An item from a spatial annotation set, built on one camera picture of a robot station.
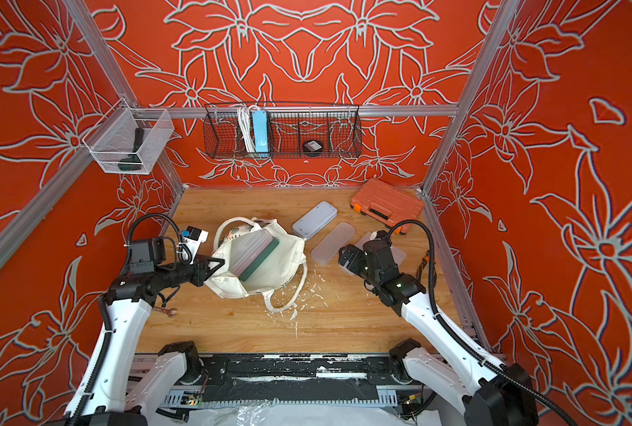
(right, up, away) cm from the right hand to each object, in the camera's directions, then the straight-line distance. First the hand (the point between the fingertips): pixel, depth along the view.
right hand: (348, 252), depth 80 cm
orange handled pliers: (+29, -6, +13) cm, 32 cm away
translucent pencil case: (+9, +2, +21) cm, 23 cm away
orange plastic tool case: (+21, +16, +27) cm, 38 cm away
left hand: (-38, -1, -6) cm, 38 cm away
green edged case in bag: (-33, -1, +10) cm, 35 cm away
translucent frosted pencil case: (-3, 0, +21) cm, 21 cm away
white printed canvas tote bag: (-21, -8, +2) cm, 22 cm away
